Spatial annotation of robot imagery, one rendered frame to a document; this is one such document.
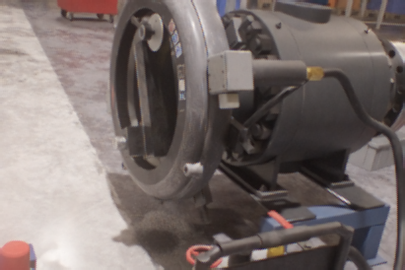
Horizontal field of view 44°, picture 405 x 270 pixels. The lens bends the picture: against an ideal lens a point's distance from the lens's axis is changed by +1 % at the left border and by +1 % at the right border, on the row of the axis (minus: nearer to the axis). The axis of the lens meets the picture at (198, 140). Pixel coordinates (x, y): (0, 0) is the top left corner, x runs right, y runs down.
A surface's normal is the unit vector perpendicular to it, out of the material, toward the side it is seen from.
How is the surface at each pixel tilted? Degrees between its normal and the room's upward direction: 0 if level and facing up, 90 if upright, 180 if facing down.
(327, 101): 83
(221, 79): 90
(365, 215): 90
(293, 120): 95
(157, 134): 61
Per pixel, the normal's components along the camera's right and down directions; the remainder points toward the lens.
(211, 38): 0.43, -0.30
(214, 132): 0.46, 0.39
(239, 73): 0.49, -0.02
